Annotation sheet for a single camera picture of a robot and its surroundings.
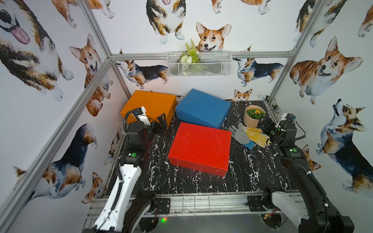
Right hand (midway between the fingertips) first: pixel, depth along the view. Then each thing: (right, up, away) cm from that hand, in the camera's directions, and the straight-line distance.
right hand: (264, 118), depth 77 cm
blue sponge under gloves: (-1, -18, +18) cm, 25 cm away
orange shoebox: (-67, +9, +31) cm, 74 cm away
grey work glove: (-6, -11, +21) cm, 25 cm away
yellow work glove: (+5, -13, +22) cm, 26 cm away
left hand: (-54, +3, -5) cm, 55 cm away
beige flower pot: (+2, +2, +21) cm, 21 cm away
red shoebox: (-33, -17, +5) cm, 37 cm away
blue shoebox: (-34, +7, +26) cm, 43 cm away
